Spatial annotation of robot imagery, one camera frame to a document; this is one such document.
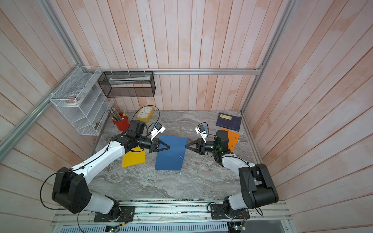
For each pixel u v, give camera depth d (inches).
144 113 46.1
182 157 30.0
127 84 40.8
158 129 27.2
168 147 28.8
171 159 29.5
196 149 28.5
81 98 29.4
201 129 28.2
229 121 44.7
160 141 27.9
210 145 28.5
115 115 39.5
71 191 16.3
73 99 28.8
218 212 28.8
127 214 28.8
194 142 28.9
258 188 17.3
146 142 26.9
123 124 41.0
